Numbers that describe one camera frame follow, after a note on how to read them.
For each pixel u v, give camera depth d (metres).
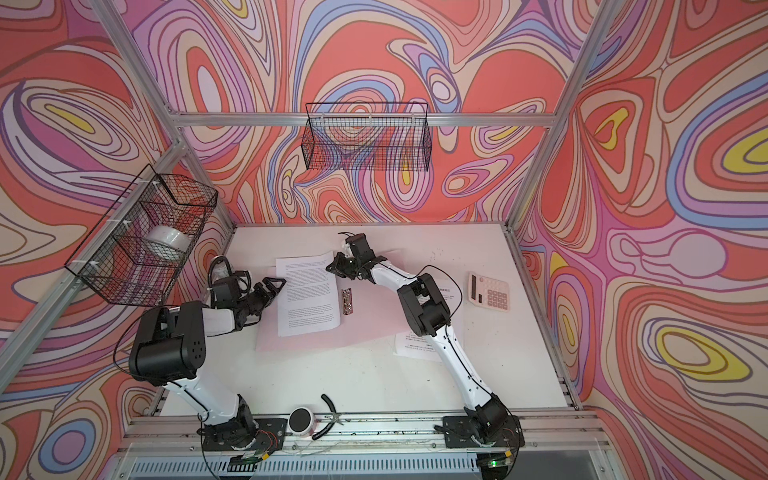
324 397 0.79
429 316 0.68
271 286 0.88
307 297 0.96
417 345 0.88
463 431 0.73
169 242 0.73
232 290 0.78
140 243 0.69
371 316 0.89
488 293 0.98
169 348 0.49
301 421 0.72
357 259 0.89
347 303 0.96
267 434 0.73
